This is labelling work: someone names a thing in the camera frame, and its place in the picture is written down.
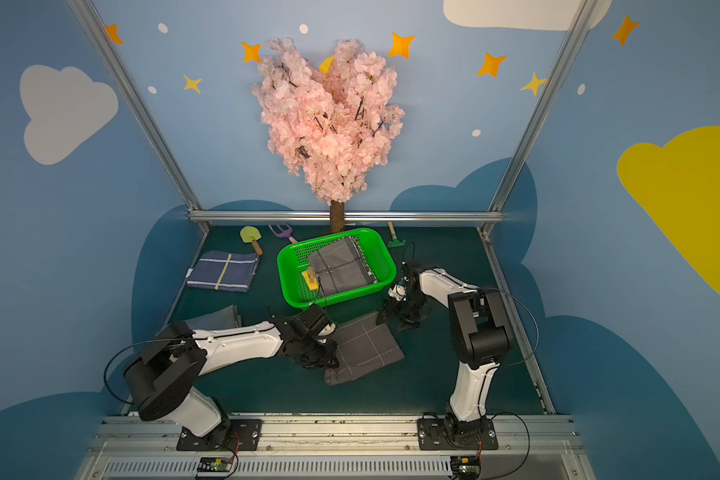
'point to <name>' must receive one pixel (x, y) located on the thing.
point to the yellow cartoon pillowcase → (311, 279)
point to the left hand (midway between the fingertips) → (341, 361)
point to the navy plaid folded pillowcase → (223, 271)
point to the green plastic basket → (293, 260)
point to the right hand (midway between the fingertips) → (392, 321)
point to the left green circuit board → (215, 464)
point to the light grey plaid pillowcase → (340, 267)
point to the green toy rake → (395, 242)
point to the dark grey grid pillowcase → (362, 344)
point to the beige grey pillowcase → (228, 318)
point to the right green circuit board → (466, 467)
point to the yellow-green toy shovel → (251, 234)
